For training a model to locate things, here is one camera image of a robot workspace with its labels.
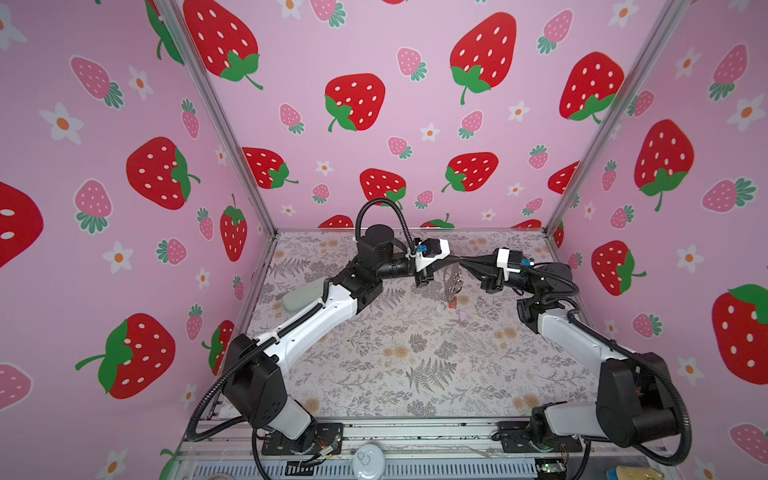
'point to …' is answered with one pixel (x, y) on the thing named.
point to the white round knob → (368, 463)
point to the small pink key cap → (463, 317)
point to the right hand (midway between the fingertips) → (459, 261)
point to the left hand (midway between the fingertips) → (456, 255)
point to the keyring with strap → (453, 284)
